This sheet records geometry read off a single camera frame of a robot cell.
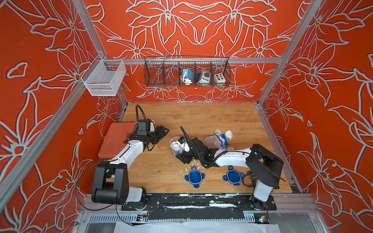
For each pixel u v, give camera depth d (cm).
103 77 93
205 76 91
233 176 81
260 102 122
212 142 94
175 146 78
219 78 95
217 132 101
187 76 85
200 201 74
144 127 68
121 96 115
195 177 82
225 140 97
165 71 101
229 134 100
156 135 77
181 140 75
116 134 98
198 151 66
